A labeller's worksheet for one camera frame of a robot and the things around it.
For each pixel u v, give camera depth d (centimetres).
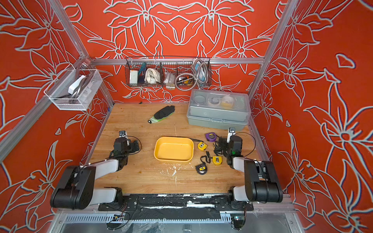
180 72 97
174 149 92
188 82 88
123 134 81
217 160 87
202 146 92
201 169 81
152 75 90
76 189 43
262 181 43
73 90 70
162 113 111
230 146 70
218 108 90
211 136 96
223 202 73
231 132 79
